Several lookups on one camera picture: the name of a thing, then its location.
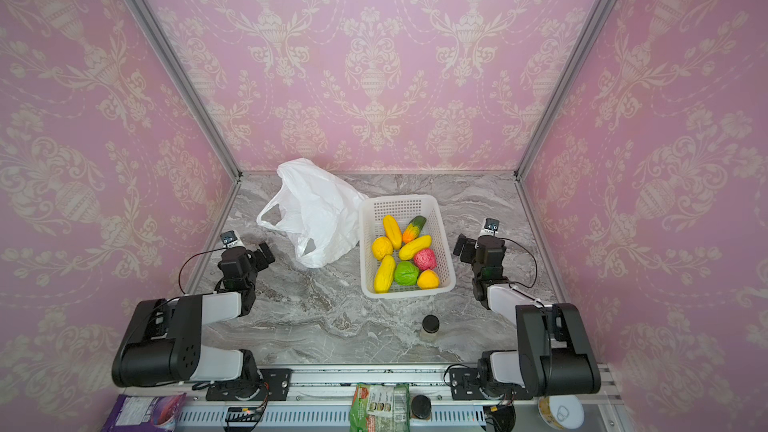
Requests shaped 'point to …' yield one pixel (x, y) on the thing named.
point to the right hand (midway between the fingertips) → (477, 237)
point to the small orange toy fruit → (428, 279)
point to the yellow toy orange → (381, 247)
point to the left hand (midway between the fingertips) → (252, 247)
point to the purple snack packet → (146, 412)
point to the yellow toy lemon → (408, 250)
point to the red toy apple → (425, 259)
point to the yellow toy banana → (384, 275)
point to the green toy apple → (406, 273)
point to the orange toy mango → (393, 231)
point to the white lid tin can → (561, 411)
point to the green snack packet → (381, 408)
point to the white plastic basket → (404, 207)
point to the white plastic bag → (315, 210)
